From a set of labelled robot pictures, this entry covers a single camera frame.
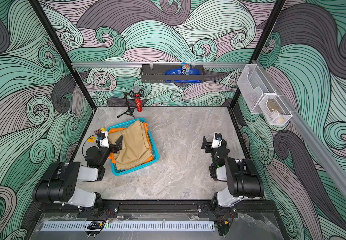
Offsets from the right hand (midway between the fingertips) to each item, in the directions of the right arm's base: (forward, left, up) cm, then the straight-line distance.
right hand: (214, 137), depth 90 cm
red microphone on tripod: (+26, +52, +9) cm, 59 cm away
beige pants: (-6, +48, -1) cm, 48 cm away
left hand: (0, +61, +4) cm, 61 cm away
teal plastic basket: (+11, +59, 0) cm, 60 cm away
